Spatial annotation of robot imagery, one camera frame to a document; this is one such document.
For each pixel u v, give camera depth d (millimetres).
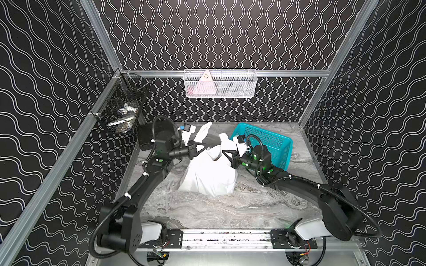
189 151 667
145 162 621
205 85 900
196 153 704
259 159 607
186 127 676
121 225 409
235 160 732
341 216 434
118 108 888
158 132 647
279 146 1035
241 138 675
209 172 761
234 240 762
